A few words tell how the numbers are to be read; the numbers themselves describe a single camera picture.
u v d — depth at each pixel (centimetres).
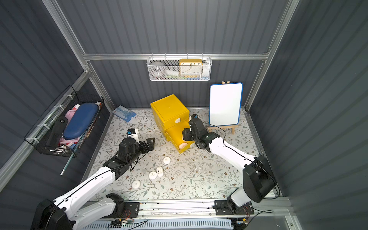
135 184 81
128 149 61
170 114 90
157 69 84
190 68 89
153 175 84
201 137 63
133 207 74
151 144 74
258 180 43
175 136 93
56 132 63
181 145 88
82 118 69
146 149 72
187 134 75
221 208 73
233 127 102
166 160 90
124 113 116
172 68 91
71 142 66
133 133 71
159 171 85
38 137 60
